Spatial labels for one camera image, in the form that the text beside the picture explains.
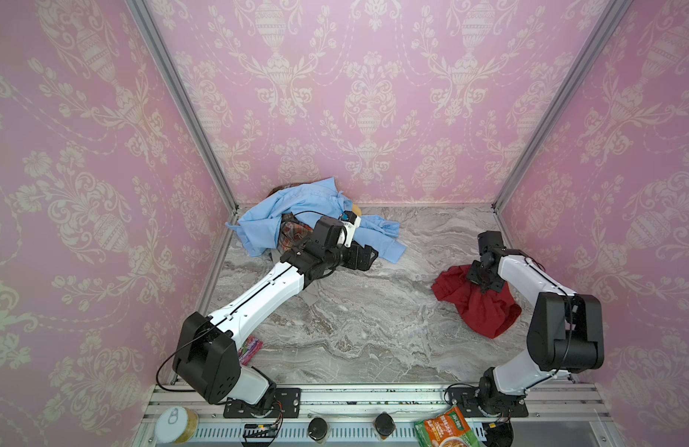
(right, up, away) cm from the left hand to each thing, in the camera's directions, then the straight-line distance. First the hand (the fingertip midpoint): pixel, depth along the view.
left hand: (367, 252), depth 79 cm
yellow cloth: (-2, +15, +37) cm, 40 cm away
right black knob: (+3, -39, -14) cm, 42 cm away
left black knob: (-12, -38, -17) cm, 44 cm away
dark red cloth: (+38, -20, +7) cm, 44 cm away
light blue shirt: (-37, +6, +18) cm, 42 cm away
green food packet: (+20, -43, -10) cm, 48 cm away
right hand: (+39, -10, +13) cm, 42 cm away
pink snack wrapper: (-35, -29, +2) cm, 45 cm away
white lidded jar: (-47, -41, -12) cm, 63 cm away
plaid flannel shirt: (-24, +6, +13) cm, 28 cm away
